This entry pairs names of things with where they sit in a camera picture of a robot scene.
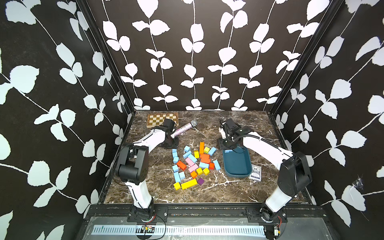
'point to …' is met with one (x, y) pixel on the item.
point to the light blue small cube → (175, 159)
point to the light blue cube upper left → (187, 148)
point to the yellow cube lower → (206, 171)
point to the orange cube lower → (193, 174)
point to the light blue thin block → (186, 155)
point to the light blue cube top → (228, 151)
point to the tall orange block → (201, 147)
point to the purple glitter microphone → (193, 123)
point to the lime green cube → (206, 149)
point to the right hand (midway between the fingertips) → (218, 143)
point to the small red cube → (211, 166)
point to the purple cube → (200, 181)
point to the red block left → (181, 165)
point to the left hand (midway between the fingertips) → (176, 143)
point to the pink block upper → (190, 162)
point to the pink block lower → (193, 168)
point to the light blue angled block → (192, 158)
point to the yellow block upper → (196, 154)
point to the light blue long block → (174, 152)
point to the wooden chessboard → (156, 119)
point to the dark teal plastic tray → (237, 164)
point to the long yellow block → (189, 184)
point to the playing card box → (256, 172)
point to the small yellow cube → (177, 186)
